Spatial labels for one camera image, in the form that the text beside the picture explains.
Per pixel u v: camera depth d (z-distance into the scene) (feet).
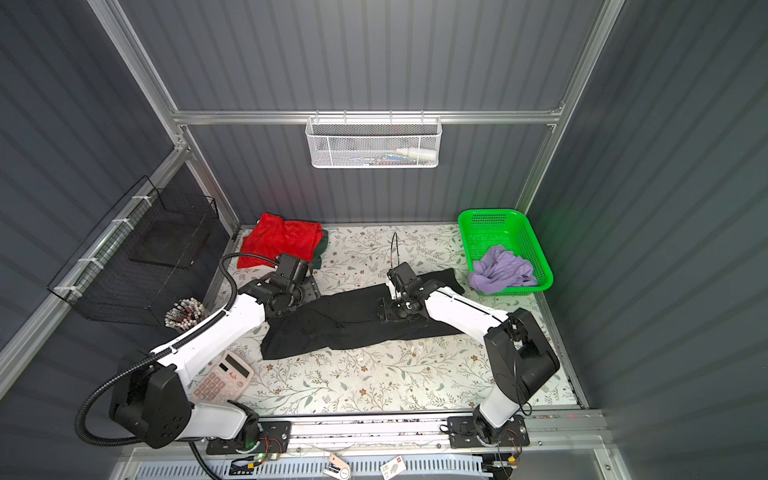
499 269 3.32
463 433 2.38
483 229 3.79
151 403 1.35
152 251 2.51
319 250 3.58
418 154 2.84
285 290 2.12
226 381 2.64
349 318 3.06
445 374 2.77
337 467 2.23
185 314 2.59
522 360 1.51
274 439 2.37
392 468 2.26
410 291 2.25
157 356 1.42
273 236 3.65
